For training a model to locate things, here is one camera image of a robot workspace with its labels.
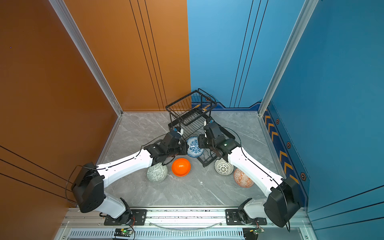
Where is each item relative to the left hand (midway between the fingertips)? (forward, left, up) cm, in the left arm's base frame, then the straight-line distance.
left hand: (190, 145), depth 83 cm
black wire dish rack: (+37, +5, -14) cm, 40 cm away
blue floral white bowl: (-2, -2, -2) cm, 4 cm away
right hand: (+2, -5, +4) cm, 6 cm away
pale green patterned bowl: (-10, +20, -14) cm, 27 cm away
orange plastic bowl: (-7, +6, -12) cm, 16 cm away
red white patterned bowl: (-13, -30, -14) cm, 36 cm away
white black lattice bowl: (-7, -19, -14) cm, 25 cm away
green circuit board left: (-39, +31, -17) cm, 53 cm away
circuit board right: (-37, -33, -15) cm, 52 cm away
